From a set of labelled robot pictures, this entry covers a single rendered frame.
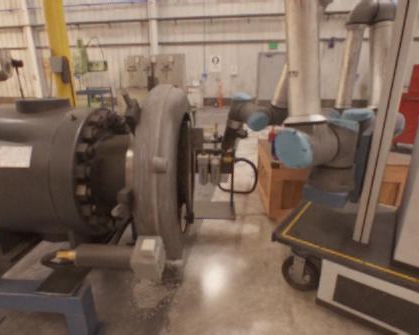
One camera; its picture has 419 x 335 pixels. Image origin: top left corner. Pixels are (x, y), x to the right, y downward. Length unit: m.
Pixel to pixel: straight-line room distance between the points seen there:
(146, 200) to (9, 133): 0.62
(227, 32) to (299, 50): 11.05
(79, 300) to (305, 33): 1.22
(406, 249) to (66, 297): 1.26
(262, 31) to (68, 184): 11.28
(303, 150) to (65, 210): 0.88
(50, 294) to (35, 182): 0.41
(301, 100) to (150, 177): 0.57
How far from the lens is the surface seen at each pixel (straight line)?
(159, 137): 0.86
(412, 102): 4.66
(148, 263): 0.87
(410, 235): 1.21
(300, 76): 0.98
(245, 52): 11.82
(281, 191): 1.93
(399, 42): 1.21
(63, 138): 1.09
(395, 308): 1.29
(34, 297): 1.25
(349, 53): 1.72
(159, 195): 0.85
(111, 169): 1.11
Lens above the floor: 0.99
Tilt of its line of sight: 18 degrees down
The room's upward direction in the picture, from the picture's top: straight up
